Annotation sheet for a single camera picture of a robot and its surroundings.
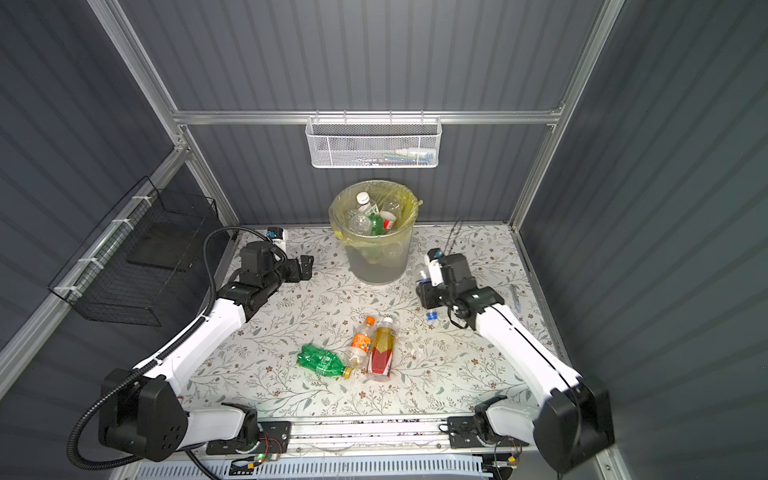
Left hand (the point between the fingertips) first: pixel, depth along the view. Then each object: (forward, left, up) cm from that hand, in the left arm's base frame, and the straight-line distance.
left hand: (300, 258), depth 83 cm
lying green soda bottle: (-22, -6, -19) cm, 30 cm away
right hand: (-7, -36, -4) cm, 37 cm away
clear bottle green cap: (+8, -17, +6) cm, 19 cm away
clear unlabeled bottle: (+21, -17, +4) cm, 27 cm away
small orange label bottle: (-18, -17, -17) cm, 30 cm away
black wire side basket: (-8, +38, +7) cm, 40 cm away
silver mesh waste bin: (+8, -22, -13) cm, 26 cm away
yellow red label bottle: (-20, -23, -16) cm, 35 cm away
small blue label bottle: (-15, -36, -7) cm, 40 cm away
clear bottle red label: (+20, -25, -4) cm, 32 cm away
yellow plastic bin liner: (+25, -21, +3) cm, 33 cm away
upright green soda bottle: (+15, -21, -2) cm, 26 cm away
